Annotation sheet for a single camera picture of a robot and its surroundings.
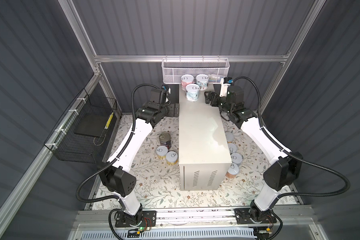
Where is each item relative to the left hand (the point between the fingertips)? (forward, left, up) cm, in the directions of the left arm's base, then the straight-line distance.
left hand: (170, 105), depth 78 cm
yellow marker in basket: (-4, +33, -6) cm, 34 cm away
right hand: (+3, -22, +4) cm, 23 cm away
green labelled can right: (-11, -37, -28) cm, 48 cm away
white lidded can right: (-18, -38, -28) cm, 51 cm away
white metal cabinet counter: (-33, -13, +1) cm, 35 cm away
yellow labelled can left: (-10, +7, -29) cm, 32 cm away
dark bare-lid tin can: (-4, +5, -24) cm, 25 cm away
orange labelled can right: (-26, -34, -28) cm, 51 cm away
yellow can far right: (-4, -37, -26) cm, 45 cm away
